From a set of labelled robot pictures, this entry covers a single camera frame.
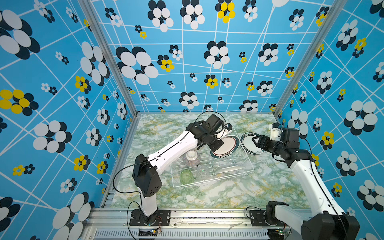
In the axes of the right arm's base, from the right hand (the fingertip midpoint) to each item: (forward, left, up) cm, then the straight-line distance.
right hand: (257, 140), depth 80 cm
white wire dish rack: (-7, +32, -16) cm, 37 cm away
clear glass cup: (-14, +30, -10) cm, 34 cm away
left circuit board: (-40, +54, -19) cm, 70 cm away
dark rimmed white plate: (-2, +14, -1) cm, 15 cm away
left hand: (-2, +21, +1) cm, 21 cm away
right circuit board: (-40, -5, -22) cm, 45 cm away
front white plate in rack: (-14, +16, -7) cm, 22 cm away
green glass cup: (-15, +39, -15) cm, 44 cm away
